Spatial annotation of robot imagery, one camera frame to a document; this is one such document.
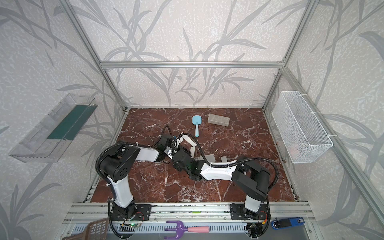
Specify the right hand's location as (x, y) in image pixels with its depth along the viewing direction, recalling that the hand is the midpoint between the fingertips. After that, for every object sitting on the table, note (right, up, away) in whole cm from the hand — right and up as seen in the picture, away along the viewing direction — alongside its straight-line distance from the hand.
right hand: (176, 149), depth 85 cm
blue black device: (+52, -30, -19) cm, 63 cm away
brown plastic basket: (-34, -35, -15) cm, 51 cm away
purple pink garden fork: (+5, -35, -16) cm, 38 cm away
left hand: (+8, -3, +8) cm, 12 cm away
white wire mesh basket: (+57, +11, -23) cm, 63 cm away
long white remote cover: (+6, +3, +17) cm, 18 cm away
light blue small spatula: (+11, +17, +27) cm, 34 cm away
